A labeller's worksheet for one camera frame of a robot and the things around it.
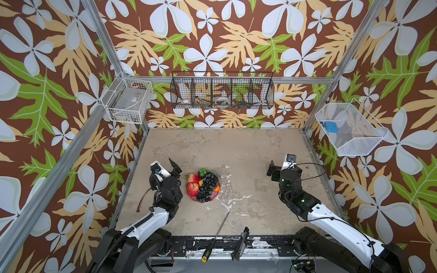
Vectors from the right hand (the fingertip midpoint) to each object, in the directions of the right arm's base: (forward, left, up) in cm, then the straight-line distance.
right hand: (279, 162), depth 80 cm
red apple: (-8, +42, -12) cm, 45 cm away
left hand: (0, +56, 0) cm, 56 cm away
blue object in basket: (+18, -29, +6) cm, 35 cm away
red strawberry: (-1, +43, -14) cm, 46 cm away
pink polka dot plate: (-8, +32, -18) cm, 38 cm away
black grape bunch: (-5, +34, -11) cm, 36 cm away
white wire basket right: (+10, -37, +10) cm, 39 cm away
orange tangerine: (-7, +30, -15) cm, 34 cm away
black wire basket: (+43, +27, +12) cm, 52 cm away
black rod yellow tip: (-31, +32, -18) cm, 49 cm away
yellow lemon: (-4, +38, -14) cm, 41 cm away
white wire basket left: (+28, +76, +15) cm, 83 cm away
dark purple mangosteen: (+2, +38, -13) cm, 40 cm away
